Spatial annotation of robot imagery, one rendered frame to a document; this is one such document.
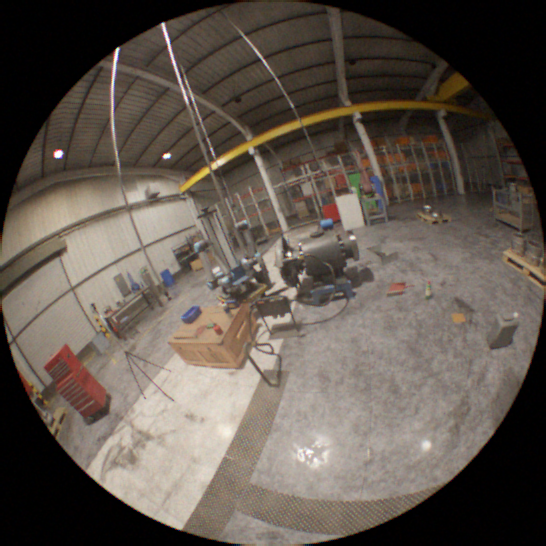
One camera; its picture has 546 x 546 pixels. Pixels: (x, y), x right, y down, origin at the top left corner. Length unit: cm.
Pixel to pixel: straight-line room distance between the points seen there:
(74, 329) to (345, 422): 913
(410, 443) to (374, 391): 57
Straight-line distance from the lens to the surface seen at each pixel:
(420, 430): 153
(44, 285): 935
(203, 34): 770
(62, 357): 341
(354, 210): 603
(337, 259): 228
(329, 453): 144
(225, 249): 280
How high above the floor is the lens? 143
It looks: 20 degrees down
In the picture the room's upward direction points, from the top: 22 degrees counter-clockwise
